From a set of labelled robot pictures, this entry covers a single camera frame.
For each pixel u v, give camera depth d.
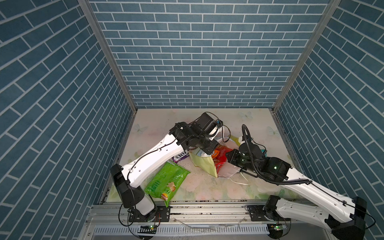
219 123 0.61
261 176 0.50
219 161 0.79
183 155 0.94
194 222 0.73
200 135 0.50
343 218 0.40
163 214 0.74
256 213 0.74
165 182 0.81
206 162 0.71
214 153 0.82
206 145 0.59
